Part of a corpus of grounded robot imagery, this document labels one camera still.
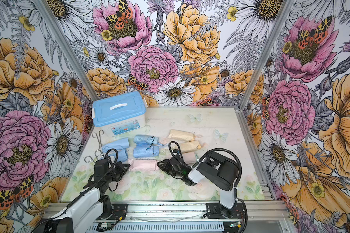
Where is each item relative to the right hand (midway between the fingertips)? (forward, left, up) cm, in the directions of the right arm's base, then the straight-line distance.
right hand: (158, 168), depth 88 cm
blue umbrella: (+19, +8, +3) cm, 20 cm away
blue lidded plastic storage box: (+29, +24, +16) cm, 41 cm away
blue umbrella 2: (+10, +8, +3) cm, 13 cm away
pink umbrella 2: (+5, -19, +1) cm, 20 cm away
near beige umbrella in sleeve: (+13, -20, +3) cm, 24 cm away
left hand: (+1, +16, 0) cm, 16 cm away
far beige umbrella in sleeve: (+23, -16, 0) cm, 28 cm away
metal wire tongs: (+12, +39, -1) cm, 41 cm away
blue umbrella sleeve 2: (+13, +24, +2) cm, 28 cm away
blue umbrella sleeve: (+20, +23, +1) cm, 31 cm away
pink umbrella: (+2, +9, +2) cm, 9 cm away
